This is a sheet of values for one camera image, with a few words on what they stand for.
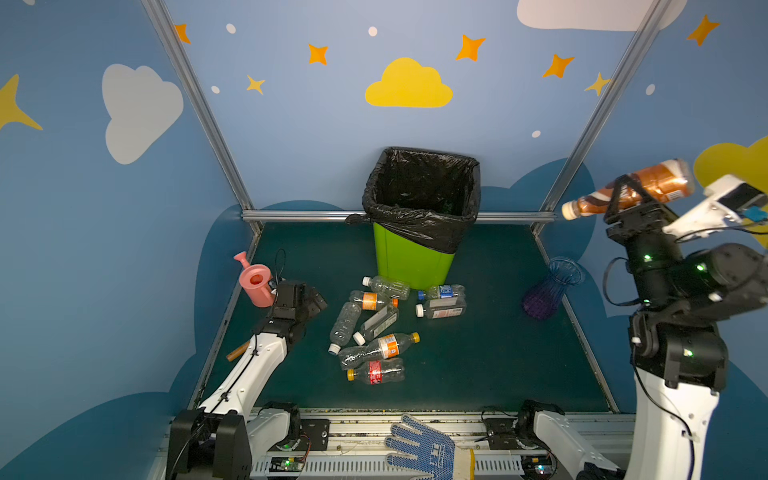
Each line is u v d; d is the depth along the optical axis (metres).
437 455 0.72
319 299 0.80
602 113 0.87
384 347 0.84
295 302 0.66
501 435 0.75
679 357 0.34
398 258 0.88
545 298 0.90
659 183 0.41
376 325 0.91
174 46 0.74
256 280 0.98
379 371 0.78
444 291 0.98
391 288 0.97
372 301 0.95
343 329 0.88
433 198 1.02
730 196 0.36
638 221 0.39
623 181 0.45
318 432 0.75
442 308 0.94
